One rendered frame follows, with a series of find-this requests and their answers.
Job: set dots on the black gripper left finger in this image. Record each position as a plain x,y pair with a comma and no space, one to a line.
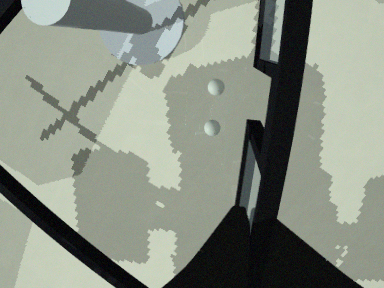
222,261

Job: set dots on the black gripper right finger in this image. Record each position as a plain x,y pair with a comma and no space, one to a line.
292,263

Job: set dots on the grey cylinder on round base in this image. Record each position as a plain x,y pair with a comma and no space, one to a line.
138,32

